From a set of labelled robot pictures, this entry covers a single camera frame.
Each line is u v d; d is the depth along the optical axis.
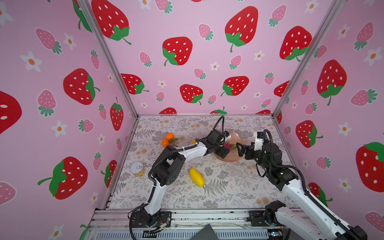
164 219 0.73
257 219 0.73
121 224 0.73
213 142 0.75
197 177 0.84
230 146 0.93
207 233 0.70
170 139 1.02
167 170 0.53
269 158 0.56
